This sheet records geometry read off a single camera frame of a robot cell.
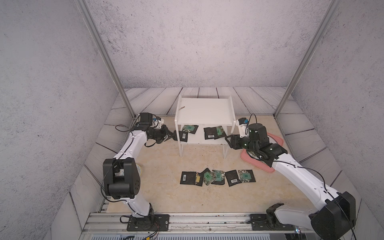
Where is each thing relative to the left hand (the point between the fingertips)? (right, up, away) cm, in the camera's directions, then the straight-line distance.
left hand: (176, 133), depth 87 cm
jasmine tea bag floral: (+24, -26, +2) cm, 35 cm away
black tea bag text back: (+20, 0, +2) cm, 20 cm away
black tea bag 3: (+7, -26, +2) cm, 27 cm away
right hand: (+29, -1, -9) cm, 30 cm away
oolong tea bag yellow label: (+13, -26, +1) cm, 29 cm away
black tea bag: (+4, -1, 0) cm, 4 cm away
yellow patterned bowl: (-22, -20, +1) cm, 30 cm away
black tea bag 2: (+26, +1, +3) cm, 26 cm away
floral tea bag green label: (+41, -25, +2) cm, 48 cm away
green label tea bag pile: (+18, -26, +2) cm, 32 cm away
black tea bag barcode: (+32, -26, +2) cm, 42 cm away
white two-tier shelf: (+15, +7, -14) cm, 22 cm away
